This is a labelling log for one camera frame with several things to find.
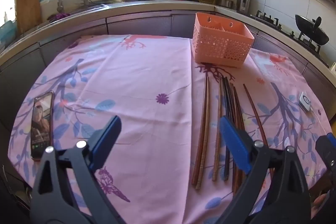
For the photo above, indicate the kitchen counter with purple cabinets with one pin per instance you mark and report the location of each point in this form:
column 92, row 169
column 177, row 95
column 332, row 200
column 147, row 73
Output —
column 144, row 23

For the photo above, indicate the small steel pot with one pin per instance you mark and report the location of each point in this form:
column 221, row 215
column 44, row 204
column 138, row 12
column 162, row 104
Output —
column 224, row 3

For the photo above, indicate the black gas stove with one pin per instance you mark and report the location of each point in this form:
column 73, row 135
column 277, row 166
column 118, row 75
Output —
column 278, row 23

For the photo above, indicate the reddish brown single chopstick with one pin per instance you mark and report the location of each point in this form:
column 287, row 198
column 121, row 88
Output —
column 254, row 111

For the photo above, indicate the small white round-button device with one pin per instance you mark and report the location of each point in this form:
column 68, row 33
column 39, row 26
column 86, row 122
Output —
column 305, row 102

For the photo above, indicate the group of wooden chopsticks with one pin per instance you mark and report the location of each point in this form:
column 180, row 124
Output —
column 203, row 121

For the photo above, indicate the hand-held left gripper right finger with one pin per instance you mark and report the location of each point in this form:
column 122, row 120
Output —
column 236, row 145

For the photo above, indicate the pink floral tablecloth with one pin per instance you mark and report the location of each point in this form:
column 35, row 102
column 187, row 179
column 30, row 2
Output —
column 144, row 82

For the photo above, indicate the person's right hand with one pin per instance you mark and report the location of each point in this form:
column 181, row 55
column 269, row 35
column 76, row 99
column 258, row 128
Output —
column 319, row 203

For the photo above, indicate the wooden cutting board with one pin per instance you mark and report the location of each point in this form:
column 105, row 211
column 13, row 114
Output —
column 29, row 11

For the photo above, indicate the pink plastic utensil basket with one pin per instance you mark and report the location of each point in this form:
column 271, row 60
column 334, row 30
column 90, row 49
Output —
column 218, row 45

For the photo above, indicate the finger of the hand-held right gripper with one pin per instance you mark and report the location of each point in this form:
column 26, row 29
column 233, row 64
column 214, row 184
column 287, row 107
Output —
column 326, row 153

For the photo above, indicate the smartphone with lit screen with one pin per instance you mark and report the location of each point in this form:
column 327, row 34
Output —
column 42, row 124

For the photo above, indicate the black wok with lid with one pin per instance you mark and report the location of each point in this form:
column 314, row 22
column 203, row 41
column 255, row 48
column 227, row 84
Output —
column 311, row 29

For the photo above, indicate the steel kitchen sink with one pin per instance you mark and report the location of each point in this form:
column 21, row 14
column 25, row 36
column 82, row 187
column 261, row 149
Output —
column 89, row 6

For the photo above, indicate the steel electric kettle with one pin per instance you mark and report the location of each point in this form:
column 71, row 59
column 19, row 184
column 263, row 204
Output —
column 244, row 1

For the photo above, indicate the purple cloth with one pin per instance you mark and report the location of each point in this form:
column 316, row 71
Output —
column 59, row 16

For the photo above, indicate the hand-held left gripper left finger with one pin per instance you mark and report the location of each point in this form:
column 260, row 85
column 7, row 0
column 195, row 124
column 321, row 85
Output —
column 105, row 142

